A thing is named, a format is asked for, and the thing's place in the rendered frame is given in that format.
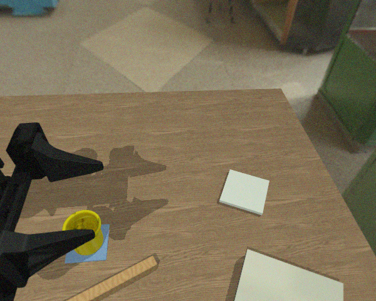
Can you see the yellow translucent cup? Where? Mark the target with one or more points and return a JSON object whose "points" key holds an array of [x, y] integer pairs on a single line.
{"points": [[85, 220]]}

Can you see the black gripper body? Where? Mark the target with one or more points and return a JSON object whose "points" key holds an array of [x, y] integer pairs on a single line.
{"points": [[14, 188]]}

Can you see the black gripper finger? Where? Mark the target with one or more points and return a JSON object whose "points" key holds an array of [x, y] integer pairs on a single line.
{"points": [[22, 255], [58, 164]]}

